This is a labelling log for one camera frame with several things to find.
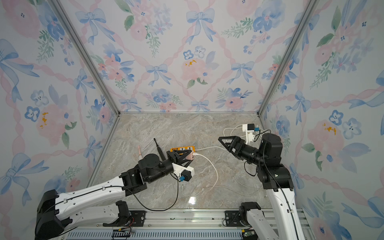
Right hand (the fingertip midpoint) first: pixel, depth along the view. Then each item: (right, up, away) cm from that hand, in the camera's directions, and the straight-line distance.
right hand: (222, 141), depth 63 cm
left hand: (-14, -4, +2) cm, 15 cm away
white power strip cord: (+9, +2, +44) cm, 45 cm away
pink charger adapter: (-14, -7, +1) cm, 15 cm away
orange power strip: (-13, -8, +35) cm, 38 cm away
